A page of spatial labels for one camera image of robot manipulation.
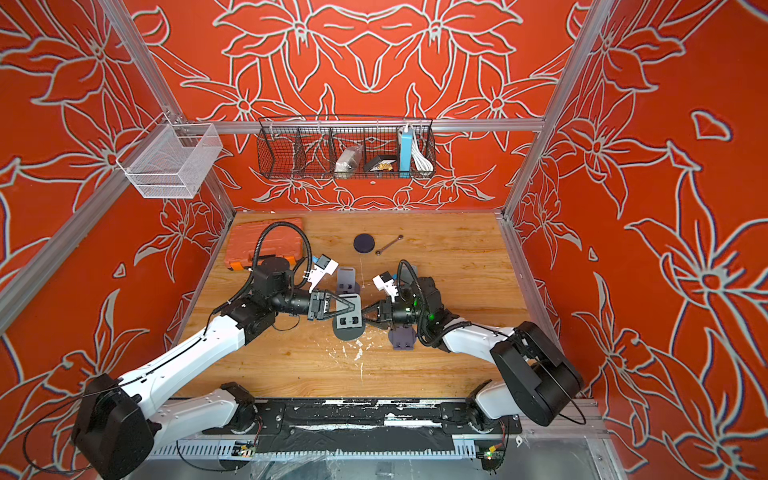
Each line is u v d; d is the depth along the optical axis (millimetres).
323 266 656
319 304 627
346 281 919
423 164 907
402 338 850
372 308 730
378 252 1068
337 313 658
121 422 381
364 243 1102
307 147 1007
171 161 916
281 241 1058
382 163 871
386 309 690
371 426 727
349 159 924
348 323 669
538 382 423
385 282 757
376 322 705
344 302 670
